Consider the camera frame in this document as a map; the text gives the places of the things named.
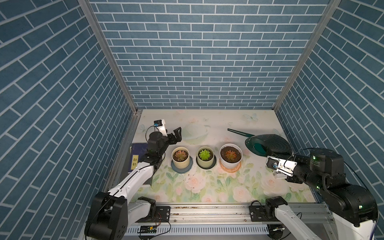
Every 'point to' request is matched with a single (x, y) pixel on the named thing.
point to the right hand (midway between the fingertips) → (286, 155)
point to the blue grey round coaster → (184, 170)
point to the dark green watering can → (266, 144)
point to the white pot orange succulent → (231, 155)
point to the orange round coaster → (230, 170)
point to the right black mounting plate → (262, 213)
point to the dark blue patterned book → (138, 150)
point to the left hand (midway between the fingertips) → (178, 129)
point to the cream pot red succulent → (180, 157)
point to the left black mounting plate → (162, 213)
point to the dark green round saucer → (214, 163)
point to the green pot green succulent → (205, 156)
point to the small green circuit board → (148, 229)
